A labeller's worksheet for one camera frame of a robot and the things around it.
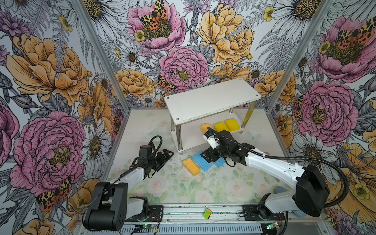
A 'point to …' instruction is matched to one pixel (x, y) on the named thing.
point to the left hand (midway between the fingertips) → (170, 161)
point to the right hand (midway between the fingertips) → (208, 155)
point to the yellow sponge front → (232, 125)
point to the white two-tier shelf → (226, 107)
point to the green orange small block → (207, 213)
